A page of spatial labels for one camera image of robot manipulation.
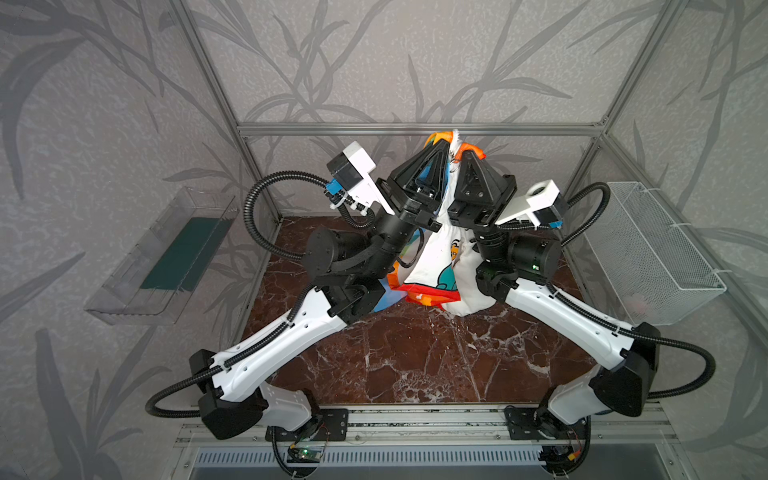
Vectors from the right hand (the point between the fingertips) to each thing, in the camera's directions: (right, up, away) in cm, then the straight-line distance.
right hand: (476, 146), depth 40 cm
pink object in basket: (+48, -29, +33) cm, 66 cm away
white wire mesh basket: (+44, -19, +24) cm, 53 cm away
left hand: (-4, -1, -5) cm, 6 cm away
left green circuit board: (-34, -64, +31) cm, 79 cm away
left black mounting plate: (-29, -58, +33) cm, 73 cm away
